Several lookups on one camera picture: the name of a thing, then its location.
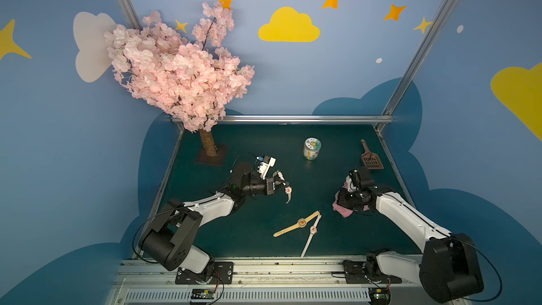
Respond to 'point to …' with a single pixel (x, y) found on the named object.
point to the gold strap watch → (301, 222)
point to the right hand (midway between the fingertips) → (341, 198)
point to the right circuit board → (380, 296)
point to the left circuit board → (202, 294)
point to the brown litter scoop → (370, 159)
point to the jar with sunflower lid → (311, 148)
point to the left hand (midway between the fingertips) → (290, 182)
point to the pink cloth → (344, 212)
